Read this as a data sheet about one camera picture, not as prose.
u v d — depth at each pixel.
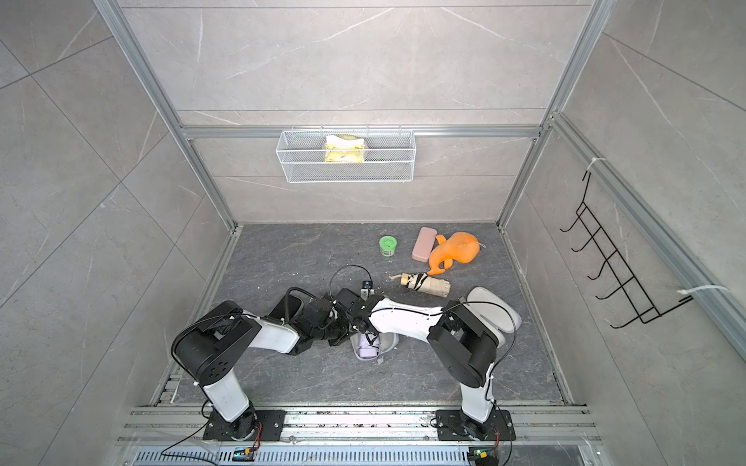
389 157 1.00
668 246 0.52
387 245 1.07
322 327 0.77
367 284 0.80
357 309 0.68
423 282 0.96
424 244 1.11
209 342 0.48
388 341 0.84
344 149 0.88
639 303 0.61
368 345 0.84
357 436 0.73
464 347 0.47
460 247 1.04
